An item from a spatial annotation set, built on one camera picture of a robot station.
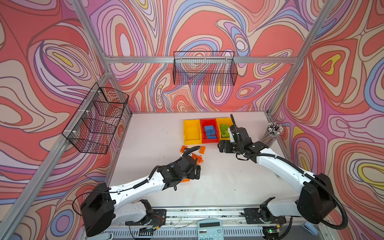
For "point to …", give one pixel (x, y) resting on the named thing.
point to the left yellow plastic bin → (192, 131)
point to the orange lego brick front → (186, 180)
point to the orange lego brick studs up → (202, 149)
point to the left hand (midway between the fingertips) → (196, 168)
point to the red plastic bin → (209, 122)
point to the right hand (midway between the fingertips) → (225, 148)
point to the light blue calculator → (210, 229)
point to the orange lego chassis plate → (199, 159)
